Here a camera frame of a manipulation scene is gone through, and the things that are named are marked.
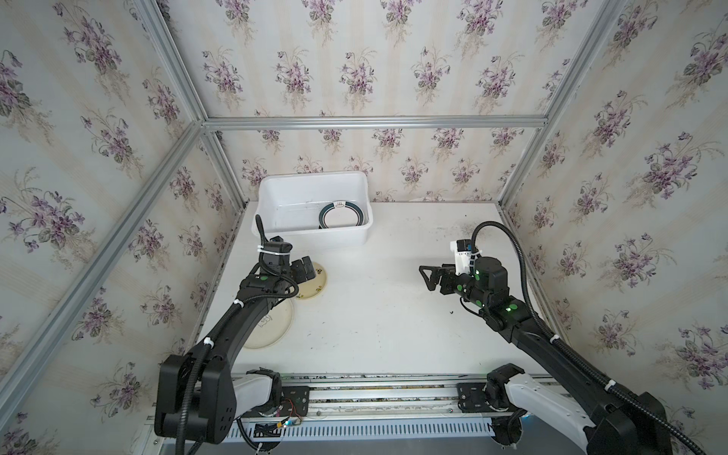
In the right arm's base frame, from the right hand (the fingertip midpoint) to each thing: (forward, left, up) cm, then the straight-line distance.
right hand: (440, 265), depth 79 cm
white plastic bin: (+39, +55, -16) cm, 69 cm away
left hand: (+2, +42, -6) cm, 43 cm away
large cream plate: (-12, +50, -17) cm, 54 cm away
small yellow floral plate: (+1, +39, -16) cm, 43 cm away
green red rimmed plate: (+32, +32, -14) cm, 47 cm away
